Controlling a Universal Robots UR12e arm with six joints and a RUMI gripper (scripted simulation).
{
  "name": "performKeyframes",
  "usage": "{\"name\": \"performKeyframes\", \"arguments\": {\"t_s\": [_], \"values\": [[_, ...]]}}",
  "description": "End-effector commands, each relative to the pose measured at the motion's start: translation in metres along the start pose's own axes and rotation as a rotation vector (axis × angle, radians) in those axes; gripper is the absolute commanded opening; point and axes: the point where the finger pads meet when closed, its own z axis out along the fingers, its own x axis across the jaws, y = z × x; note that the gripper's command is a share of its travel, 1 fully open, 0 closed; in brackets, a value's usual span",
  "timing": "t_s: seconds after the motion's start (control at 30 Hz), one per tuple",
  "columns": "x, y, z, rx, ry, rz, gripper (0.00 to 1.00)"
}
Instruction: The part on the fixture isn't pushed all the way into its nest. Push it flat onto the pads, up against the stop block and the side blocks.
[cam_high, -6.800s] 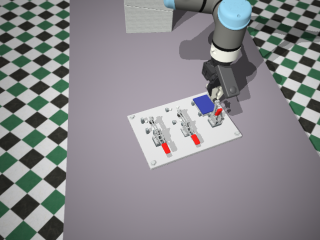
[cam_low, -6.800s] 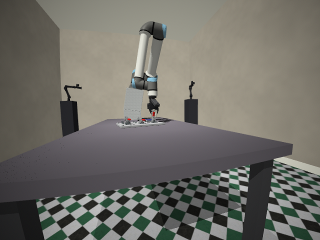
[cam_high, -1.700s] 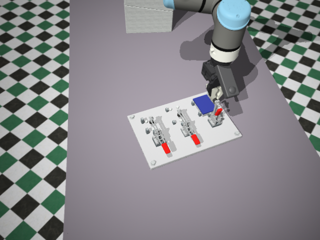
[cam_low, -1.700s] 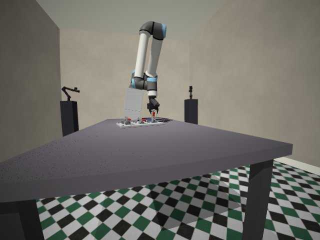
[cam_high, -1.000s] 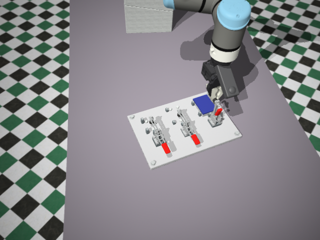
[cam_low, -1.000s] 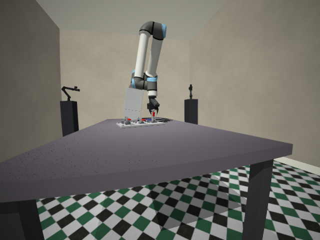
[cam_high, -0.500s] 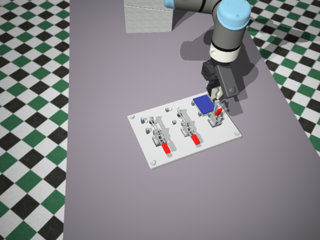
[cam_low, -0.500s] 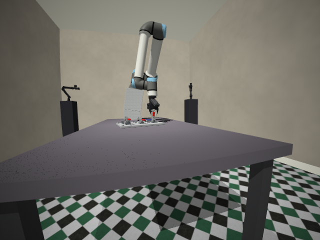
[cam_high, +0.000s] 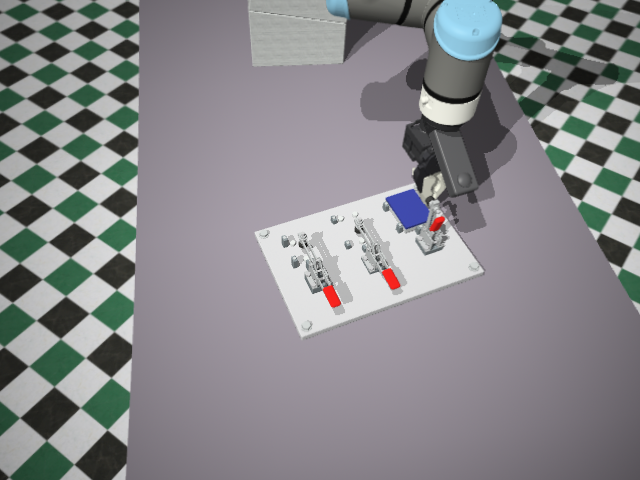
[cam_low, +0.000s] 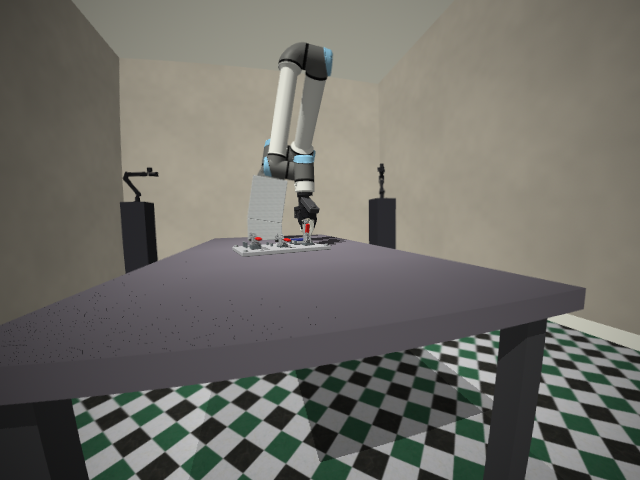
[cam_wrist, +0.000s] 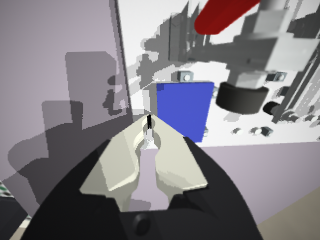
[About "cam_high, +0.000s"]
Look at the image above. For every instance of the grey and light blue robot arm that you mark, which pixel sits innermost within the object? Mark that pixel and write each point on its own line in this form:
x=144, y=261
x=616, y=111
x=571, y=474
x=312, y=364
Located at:
x=461, y=45

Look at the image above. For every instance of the toggle clamp with red handle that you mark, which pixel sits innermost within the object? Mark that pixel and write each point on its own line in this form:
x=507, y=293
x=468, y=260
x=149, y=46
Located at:
x=313, y=280
x=378, y=263

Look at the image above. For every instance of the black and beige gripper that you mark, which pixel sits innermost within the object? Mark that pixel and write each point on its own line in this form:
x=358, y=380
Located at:
x=418, y=147

